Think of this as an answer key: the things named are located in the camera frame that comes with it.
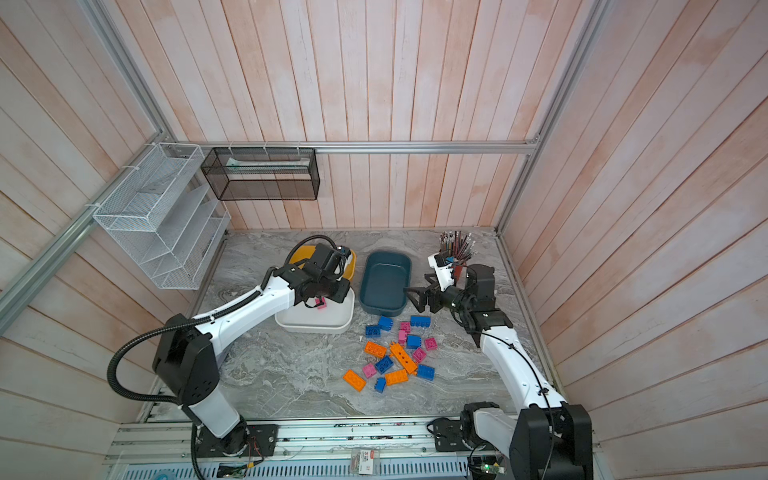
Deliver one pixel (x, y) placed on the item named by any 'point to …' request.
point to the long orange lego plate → (403, 357)
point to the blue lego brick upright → (385, 323)
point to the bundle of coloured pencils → (457, 245)
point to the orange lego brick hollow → (371, 347)
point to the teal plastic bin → (385, 276)
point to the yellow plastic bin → (306, 253)
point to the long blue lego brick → (420, 321)
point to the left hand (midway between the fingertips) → (343, 292)
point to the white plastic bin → (334, 317)
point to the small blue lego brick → (380, 384)
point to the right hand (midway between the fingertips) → (417, 282)
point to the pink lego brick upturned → (405, 326)
